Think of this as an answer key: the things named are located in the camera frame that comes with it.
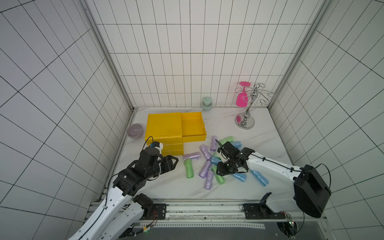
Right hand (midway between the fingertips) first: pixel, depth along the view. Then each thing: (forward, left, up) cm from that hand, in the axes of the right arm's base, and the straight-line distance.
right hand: (217, 169), depth 83 cm
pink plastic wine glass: (+43, -16, +15) cm, 48 cm away
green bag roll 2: (-5, -2, -2) cm, 6 cm away
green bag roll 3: (+9, +1, 0) cm, 9 cm away
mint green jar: (+51, +7, +2) cm, 52 cm away
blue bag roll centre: (+6, +1, -1) cm, 6 cm away
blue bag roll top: (+18, -14, -1) cm, 22 cm away
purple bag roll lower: (-1, +8, -3) cm, 8 cm away
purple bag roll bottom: (-6, +5, -2) cm, 8 cm away
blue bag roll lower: (-3, -13, -2) cm, 14 cm away
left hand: (-5, +24, +14) cm, 28 cm away
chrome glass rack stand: (+40, -22, -3) cm, 46 cm away
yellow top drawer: (+19, +15, +13) cm, 28 cm away
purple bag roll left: (+8, +14, -1) cm, 16 cm away
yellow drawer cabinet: (+13, +29, +19) cm, 37 cm away
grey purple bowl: (+24, +57, 0) cm, 62 cm away
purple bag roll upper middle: (+13, +8, -1) cm, 15 cm away
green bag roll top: (+21, -9, -1) cm, 23 cm away
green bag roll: (0, +17, -2) cm, 17 cm away
